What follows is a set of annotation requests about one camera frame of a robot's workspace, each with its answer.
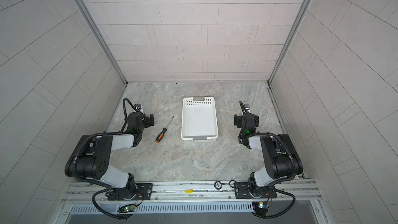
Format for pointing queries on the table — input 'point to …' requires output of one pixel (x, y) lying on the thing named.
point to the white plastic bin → (199, 122)
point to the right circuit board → (261, 205)
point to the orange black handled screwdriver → (164, 129)
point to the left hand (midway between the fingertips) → (148, 111)
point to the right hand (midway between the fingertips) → (244, 113)
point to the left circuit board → (129, 208)
